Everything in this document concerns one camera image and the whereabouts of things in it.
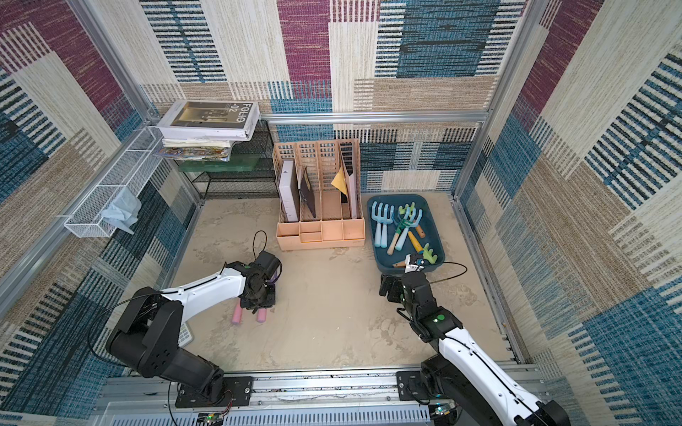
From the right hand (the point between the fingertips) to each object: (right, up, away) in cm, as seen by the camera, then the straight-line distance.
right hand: (394, 275), depth 83 cm
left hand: (-41, -10, +6) cm, 43 cm away
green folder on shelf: (-54, +37, +11) cm, 66 cm away
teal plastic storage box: (+16, +12, +22) cm, 30 cm away
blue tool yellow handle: (+11, +9, +19) cm, 23 cm away
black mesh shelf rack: (-52, +33, +36) cm, 71 cm away
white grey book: (-35, +28, +13) cm, 47 cm away
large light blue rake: (+6, +9, +18) cm, 21 cm away
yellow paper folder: (-17, +30, +6) cm, 35 cm away
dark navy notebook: (-31, +29, +27) cm, 50 cm away
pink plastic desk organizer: (-28, +29, +41) cm, 57 cm away
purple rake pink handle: (-50, -13, +4) cm, 52 cm away
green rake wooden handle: (+5, +13, +20) cm, 24 cm away
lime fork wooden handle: (+10, +20, +28) cm, 36 cm away
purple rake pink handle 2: (-42, -14, +3) cm, 44 cm away
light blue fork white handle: (0, +17, +27) cm, 32 cm away
